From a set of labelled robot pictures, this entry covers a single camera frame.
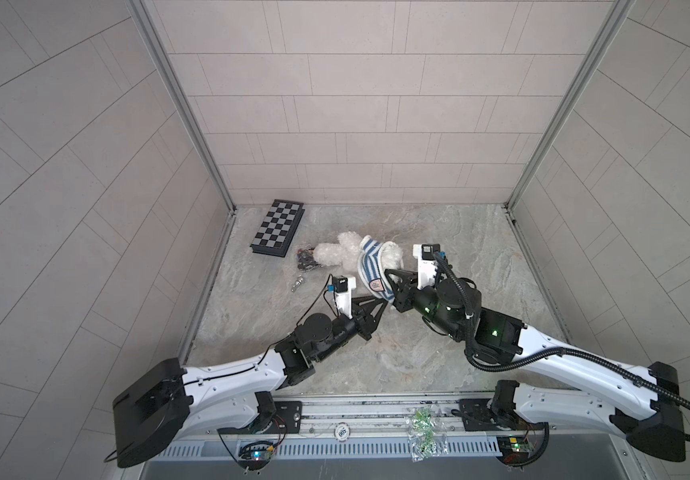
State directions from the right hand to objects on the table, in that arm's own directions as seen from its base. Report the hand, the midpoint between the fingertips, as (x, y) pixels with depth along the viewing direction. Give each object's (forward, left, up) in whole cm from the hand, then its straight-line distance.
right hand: (381, 276), depth 64 cm
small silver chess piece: (+17, +25, -28) cm, 41 cm away
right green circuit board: (-29, -29, -31) cm, 51 cm away
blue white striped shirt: (+4, +1, +2) cm, 4 cm away
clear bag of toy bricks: (+23, +21, -23) cm, 39 cm away
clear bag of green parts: (-26, -9, -29) cm, 40 cm away
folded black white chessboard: (+37, +32, -22) cm, 54 cm away
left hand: (-3, -2, -7) cm, 8 cm away
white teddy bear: (+11, +9, -6) cm, 15 cm away
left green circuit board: (-28, +30, -25) cm, 48 cm away
